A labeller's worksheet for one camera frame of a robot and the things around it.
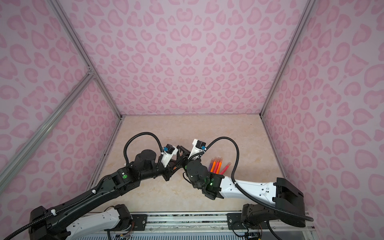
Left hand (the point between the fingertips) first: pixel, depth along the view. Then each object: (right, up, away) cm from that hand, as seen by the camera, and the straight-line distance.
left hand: (180, 160), depth 70 cm
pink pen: (+25, -9, +20) cm, 34 cm away
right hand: (-3, +5, -2) cm, 6 cm away
